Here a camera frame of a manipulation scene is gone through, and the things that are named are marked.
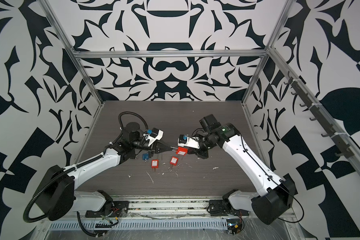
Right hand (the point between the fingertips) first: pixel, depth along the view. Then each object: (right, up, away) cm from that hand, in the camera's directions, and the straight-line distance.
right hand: (191, 148), depth 72 cm
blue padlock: (-26, -9, +19) cm, 34 cm away
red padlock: (-5, -1, -3) cm, 6 cm away
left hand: (-8, +2, -3) cm, 9 cm away
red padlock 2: (-20, -12, +15) cm, 28 cm away
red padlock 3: (-9, -11, +17) cm, 22 cm away
